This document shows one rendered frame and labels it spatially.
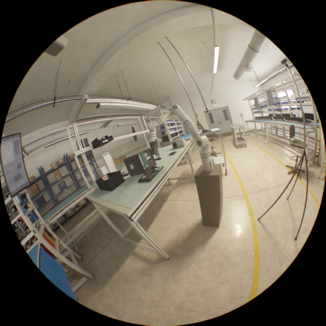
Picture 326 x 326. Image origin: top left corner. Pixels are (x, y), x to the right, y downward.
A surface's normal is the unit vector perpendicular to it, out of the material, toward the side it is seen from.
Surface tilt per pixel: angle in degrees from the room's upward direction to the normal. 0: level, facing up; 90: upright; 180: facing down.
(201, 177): 90
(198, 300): 0
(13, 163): 101
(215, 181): 90
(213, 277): 0
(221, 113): 90
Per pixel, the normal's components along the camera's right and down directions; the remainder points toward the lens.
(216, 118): -0.40, 0.39
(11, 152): 0.99, -0.13
